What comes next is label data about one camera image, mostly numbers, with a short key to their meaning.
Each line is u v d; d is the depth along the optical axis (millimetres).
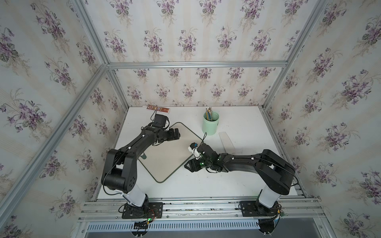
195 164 748
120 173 452
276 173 462
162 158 921
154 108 1186
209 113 951
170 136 812
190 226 765
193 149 791
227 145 985
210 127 1001
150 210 719
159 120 719
